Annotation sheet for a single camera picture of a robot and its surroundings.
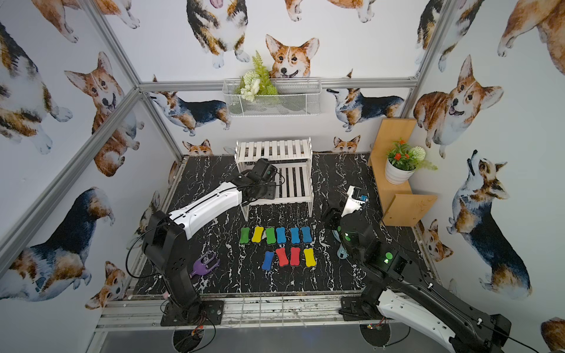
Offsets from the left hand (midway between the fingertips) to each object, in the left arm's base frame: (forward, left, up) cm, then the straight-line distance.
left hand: (266, 183), depth 90 cm
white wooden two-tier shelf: (+4, -11, +11) cm, 16 cm away
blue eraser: (-26, -1, -15) cm, 30 cm away
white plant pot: (+4, -55, -2) cm, 55 cm away
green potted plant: (+7, -59, +6) cm, 60 cm away
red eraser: (-26, -7, -14) cm, 31 cm away
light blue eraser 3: (-16, -16, -14) cm, 27 cm away
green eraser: (-16, +9, -14) cm, 23 cm away
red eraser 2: (-26, -11, -15) cm, 32 cm away
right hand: (-16, -24, +14) cm, 33 cm away
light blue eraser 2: (-17, -12, -14) cm, 25 cm away
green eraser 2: (-17, -2, -15) cm, 23 cm away
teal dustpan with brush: (-25, -29, -12) cm, 40 cm away
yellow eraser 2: (-25, -17, -15) cm, 34 cm away
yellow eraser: (-15, +4, -15) cm, 22 cm away
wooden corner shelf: (-12, -50, +1) cm, 52 cm away
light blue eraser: (-17, -6, -15) cm, 23 cm away
